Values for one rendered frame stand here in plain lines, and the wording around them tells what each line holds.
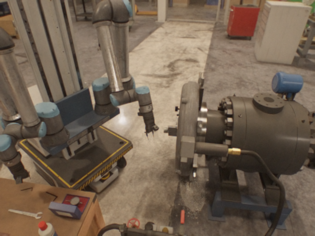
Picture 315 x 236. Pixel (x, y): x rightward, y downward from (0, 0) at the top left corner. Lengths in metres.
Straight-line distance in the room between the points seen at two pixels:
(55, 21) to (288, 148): 1.76
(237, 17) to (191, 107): 5.47
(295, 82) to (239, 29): 5.05
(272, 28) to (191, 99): 3.95
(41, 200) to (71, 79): 0.88
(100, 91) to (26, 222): 0.98
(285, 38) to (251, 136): 3.96
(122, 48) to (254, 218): 1.71
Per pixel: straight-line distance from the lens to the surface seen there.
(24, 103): 1.30
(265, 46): 5.26
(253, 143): 1.53
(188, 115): 1.36
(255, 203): 1.82
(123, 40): 1.54
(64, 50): 1.69
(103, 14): 1.43
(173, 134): 1.53
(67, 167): 1.93
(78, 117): 1.81
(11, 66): 1.23
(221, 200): 1.75
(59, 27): 1.65
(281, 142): 1.59
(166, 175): 2.14
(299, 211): 2.28
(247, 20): 6.78
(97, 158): 1.93
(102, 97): 1.70
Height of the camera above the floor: 1.67
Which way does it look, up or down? 36 degrees down
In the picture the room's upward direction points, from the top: straight up
